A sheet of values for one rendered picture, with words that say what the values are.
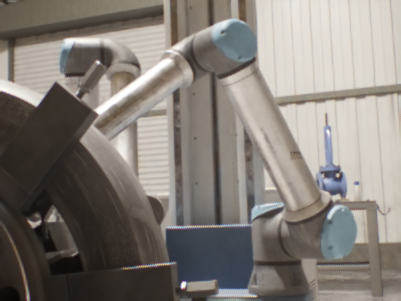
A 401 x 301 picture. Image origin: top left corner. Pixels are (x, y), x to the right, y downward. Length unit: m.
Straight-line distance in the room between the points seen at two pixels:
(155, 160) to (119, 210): 9.08
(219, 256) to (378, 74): 7.50
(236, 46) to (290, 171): 0.37
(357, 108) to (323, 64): 0.86
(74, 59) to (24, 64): 9.67
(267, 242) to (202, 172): 0.44
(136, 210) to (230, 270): 1.17
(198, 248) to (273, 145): 0.59
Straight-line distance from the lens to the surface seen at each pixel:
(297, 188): 1.66
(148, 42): 10.40
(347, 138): 9.20
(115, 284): 0.84
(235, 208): 2.10
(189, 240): 2.06
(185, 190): 2.11
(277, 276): 1.82
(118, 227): 0.87
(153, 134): 10.00
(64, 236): 1.09
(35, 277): 0.87
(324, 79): 9.37
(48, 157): 0.89
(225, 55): 1.54
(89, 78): 0.89
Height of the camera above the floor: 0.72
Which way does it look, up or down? 7 degrees up
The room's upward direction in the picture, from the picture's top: 2 degrees counter-clockwise
